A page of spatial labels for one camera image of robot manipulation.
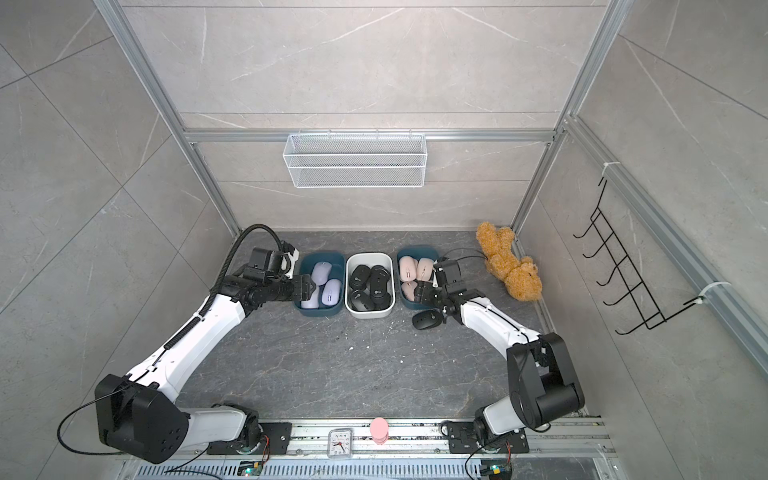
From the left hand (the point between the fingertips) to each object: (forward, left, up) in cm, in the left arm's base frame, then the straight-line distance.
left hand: (308, 281), depth 82 cm
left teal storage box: (+20, -4, -15) cm, 25 cm away
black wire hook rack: (-15, -77, +13) cm, 79 cm away
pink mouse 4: (+12, -35, -17) cm, 41 cm away
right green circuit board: (-43, -48, -21) cm, 67 cm away
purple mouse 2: (+2, +2, -16) cm, 16 cm away
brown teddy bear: (+7, -66, -10) cm, 67 cm away
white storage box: (+6, -16, -13) cm, 21 cm away
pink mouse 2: (+15, -36, -16) cm, 42 cm away
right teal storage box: (+23, -33, -17) cm, 44 cm away
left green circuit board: (-41, +12, -19) cm, 47 cm away
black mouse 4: (-4, -35, -17) cm, 39 cm away
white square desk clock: (-37, -10, -16) cm, 42 cm away
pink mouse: (+13, -30, -13) cm, 35 cm away
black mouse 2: (+8, -19, -13) cm, 25 cm away
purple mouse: (+15, +1, -15) cm, 21 cm away
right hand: (+2, -35, -9) cm, 36 cm away
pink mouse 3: (+7, -29, -16) cm, 34 cm away
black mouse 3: (+2, -14, -13) cm, 19 cm away
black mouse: (+10, -13, -13) cm, 21 cm away
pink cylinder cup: (-36, -19, -10) cm, 42 cm away
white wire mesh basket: (+42, -12, +11) cm, 45 cm away
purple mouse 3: (+6, -4, -15) cm, 17 cm away
